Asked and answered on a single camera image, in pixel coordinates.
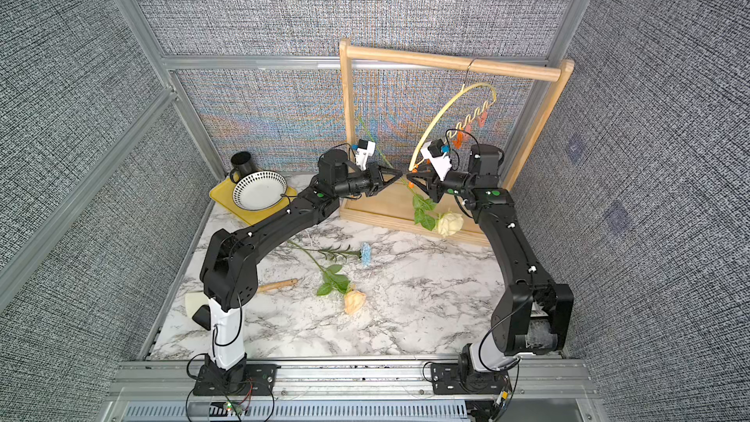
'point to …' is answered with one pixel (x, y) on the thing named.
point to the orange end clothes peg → (411, 185)
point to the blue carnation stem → (364, 253)
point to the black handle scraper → (198, 308)
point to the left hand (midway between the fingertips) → (409, 172)
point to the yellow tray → (223, 192)
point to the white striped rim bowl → (260, 190)
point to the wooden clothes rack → (392, 204)
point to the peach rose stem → (354, 300)
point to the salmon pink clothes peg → (482, 119)
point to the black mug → (242, 165)
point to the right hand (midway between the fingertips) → (414, 165)
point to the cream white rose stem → (447, 223)
